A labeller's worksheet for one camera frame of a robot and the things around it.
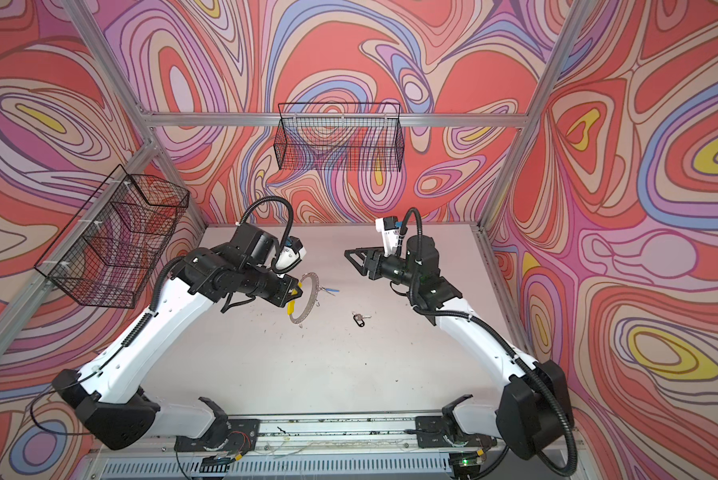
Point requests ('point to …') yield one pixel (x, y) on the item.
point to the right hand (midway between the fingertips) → (354, 259)
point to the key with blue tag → (329, 290)
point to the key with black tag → (359, 319)
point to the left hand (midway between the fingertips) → (305, 290)
